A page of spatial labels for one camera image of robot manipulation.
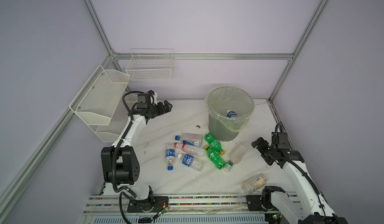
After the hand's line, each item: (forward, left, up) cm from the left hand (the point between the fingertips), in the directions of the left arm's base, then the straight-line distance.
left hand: (165, 109), depth 88 cm
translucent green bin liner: (+9, -34, -1) cm, 35 cm away
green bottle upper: (-15, -30, -15) cm, 37 cm away
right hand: (-20, -51, -10) cm, 56 cm away
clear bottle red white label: (-20, -19, -14) cm, 31 cm away
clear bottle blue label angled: (-26, -16, -15) cm, 34 cm away
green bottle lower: (-24, -30, -15) cm, 41 cm away
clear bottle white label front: (-38, -48, -15) cm, 63 cm away
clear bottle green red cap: (-20, -44, -18) cm, 51 cm away
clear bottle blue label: (+3, -42, -8) cm, 43 cm away
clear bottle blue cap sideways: (-10, -18, -19) cm, 28 cm away
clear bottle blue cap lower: (-22, -3, -16) cm, 28 cm away
